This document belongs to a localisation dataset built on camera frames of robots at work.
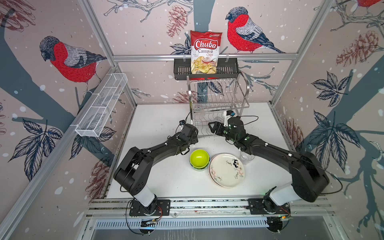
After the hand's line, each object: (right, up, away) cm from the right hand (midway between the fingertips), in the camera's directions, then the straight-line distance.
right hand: (210, 127), depth 84 cm
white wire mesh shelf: (-59, +3, -15) cm, 61 cm away
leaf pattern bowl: (-6, -22, -5) cm, 23 cm away
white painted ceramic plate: (+9, -24, -1) cm, 26 cm away
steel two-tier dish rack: (+3, +21, +40) cm, 45 cm away
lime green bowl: (-6, -19, +1) cm, 20 cm away
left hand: (-10, -6, +6) cm, 13 cm away
